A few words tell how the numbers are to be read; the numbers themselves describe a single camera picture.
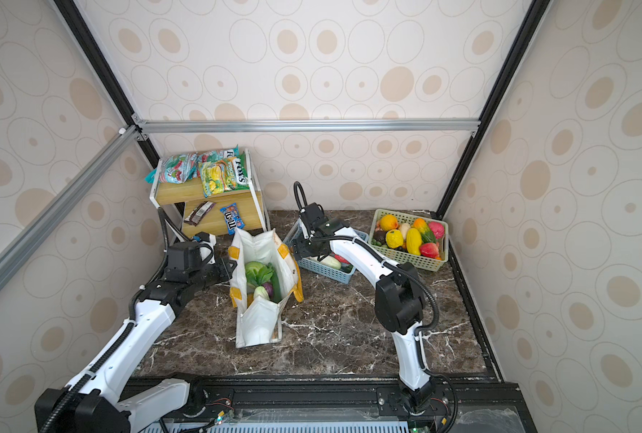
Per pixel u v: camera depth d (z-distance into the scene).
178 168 0.81
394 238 1.01
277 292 0.88
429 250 0.97
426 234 1.03
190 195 0.80
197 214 0.95
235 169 0.82
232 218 0.94
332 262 1.00
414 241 1.00
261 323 0.82
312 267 0.98
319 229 0.66
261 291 0.86
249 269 0.89
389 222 1.06
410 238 1.00
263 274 0.89
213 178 0.80
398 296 0.51
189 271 0.61
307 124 0.93
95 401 0.38
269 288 0.90
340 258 0.64
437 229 1.03
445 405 0.73
